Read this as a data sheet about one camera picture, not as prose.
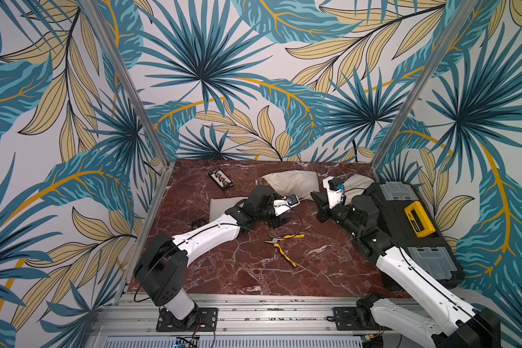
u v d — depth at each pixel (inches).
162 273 16.9
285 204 27.1
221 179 43.3
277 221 28.7
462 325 15.4
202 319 28.8
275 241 35.5
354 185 39.2
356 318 28.3
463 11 27.0
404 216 31.5
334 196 25.0
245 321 29.3
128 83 33.7
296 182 39.6
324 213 25.5
